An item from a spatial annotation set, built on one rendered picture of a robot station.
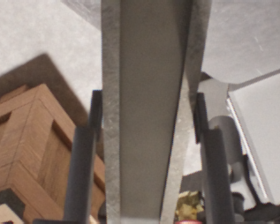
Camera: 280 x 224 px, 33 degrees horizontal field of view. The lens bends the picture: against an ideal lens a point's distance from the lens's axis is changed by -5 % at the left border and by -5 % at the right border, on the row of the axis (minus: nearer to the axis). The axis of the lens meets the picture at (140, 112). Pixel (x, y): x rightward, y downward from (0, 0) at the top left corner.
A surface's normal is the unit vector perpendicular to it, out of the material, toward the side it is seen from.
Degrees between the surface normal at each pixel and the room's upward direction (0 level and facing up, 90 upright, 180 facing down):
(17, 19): 0
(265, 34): 40
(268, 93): 23
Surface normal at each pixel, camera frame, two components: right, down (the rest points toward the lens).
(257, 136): -0.22, 0.28
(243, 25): 0.23, 0.92
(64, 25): -0.04, 0.60
